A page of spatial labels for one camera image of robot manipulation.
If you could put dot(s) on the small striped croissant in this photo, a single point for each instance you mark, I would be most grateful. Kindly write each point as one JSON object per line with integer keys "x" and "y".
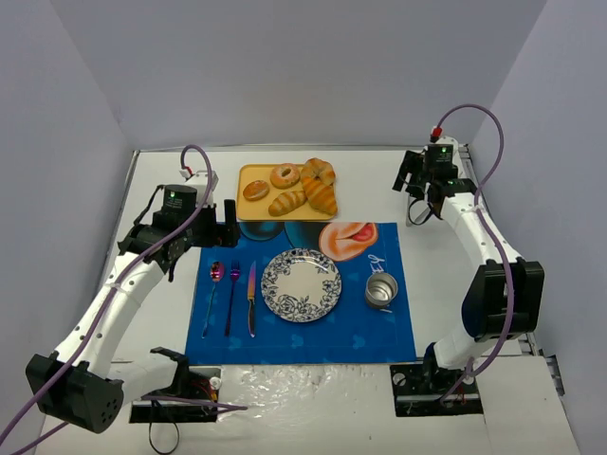
{"x": 286, "y": 202}

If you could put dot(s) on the iridescent spoon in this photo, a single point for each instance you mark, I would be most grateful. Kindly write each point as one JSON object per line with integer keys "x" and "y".
{"x": 217, "y": 273}

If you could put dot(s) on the blue printed placemat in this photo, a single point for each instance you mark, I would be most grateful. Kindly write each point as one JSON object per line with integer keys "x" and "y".
{"x": 352, "y": 332}

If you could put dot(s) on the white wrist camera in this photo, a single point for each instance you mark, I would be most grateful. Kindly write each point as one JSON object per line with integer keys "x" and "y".
{"x": 437, "y": 136}
{"x": 200, "y": 180}

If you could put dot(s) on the ring bagel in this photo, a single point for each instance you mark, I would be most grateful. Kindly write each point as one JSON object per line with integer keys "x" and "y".
{"x": 284, "y": 176}

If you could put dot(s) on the iridescent fork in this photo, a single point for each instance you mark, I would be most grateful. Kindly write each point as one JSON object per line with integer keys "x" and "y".
{"x": 235, "y": 272}

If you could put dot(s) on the blue floral plate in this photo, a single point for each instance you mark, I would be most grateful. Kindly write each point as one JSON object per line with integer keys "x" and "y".
{"x": 301, "y": 285}

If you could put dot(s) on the glazed round bun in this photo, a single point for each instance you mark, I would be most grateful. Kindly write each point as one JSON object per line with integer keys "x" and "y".
{"x": 256, "y": 190}

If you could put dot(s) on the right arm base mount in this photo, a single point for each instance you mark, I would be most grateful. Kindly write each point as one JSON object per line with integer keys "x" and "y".
{"x": 418, "y": 392}

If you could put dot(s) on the large striped croissant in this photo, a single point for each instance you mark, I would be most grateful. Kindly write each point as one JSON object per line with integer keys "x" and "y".
{"x": 320, "y": 196}

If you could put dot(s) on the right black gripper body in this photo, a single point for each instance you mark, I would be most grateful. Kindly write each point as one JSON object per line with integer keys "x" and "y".
{"x": 408, "y": 170}

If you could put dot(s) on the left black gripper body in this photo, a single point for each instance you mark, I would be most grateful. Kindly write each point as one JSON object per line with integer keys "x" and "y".
{"x": 229, "y": 223}

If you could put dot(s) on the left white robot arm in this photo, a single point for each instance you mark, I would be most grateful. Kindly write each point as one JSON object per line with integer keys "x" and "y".
{"x": 78, "y": 383}

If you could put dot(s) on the twisted brown bread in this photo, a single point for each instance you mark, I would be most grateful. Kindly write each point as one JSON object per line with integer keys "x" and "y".
{"x": 316, "y": 168}

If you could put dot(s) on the metal cup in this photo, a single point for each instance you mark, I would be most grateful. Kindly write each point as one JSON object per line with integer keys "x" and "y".
{"x": 380, "y": 290}

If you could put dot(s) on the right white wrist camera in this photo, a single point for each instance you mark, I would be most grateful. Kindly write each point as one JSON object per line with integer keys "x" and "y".
{"x": 437, "y": 136}

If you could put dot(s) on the iridescent knife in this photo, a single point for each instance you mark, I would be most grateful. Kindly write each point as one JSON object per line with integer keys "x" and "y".
{"x": 251, "y": 299}

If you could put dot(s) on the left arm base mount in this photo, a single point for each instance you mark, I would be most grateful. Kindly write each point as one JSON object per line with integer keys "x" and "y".
{"x": 204, "y": 385}

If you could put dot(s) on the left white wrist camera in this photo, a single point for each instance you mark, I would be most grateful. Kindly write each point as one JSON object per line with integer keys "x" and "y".
{"x": 200, "y": 180}

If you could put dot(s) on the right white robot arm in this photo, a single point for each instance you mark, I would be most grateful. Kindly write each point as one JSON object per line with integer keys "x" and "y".
{"x": 504, "y": 296}

